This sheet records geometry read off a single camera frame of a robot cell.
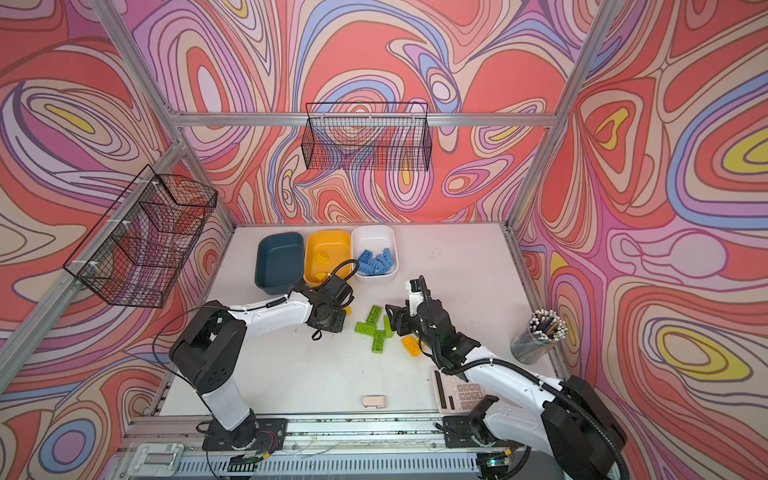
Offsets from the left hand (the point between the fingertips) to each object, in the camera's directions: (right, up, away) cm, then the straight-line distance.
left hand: (340, 321), depth 93 cm
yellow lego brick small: (-9, +20, +15) cm, 27 cm away
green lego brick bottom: (+12, -5, -4) cm, 14 cm away
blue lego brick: (+7, +20, +15) cm, 26 cm away
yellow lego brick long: (+22, -6, -4) cm, 24 cm away
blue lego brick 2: (+15, +21, +15) cm, 30 cm away
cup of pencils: (+53, -1, -18) cm, 56 cm away
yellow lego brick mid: (-8, +14, +9) cm, 19 cm away
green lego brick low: (+8, -2, -1) cm, 8 cm away
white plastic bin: (+10, +24, +16) cm, 30 cm away
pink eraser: (+11, -17, -15) cm, 26 cm away
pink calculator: (+33, -16, -15) cm, 39 cm away
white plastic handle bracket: (-40, -27, -23) cm, 54 cm away
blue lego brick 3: (+13, +18, +11) cm, 25 cm away
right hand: (+18, +5, -10) cm, 21 cm away
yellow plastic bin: (-4, +25, +18) cm, 31 cm away
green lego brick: (+11, +2, +1) cm, 11 cm away
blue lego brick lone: (+9, +16, +11) cm, 21 cm away
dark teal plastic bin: (-24, +18, +13) cm, 33 cm away
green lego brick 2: (+15, -2, -4) cm, 16 cm away
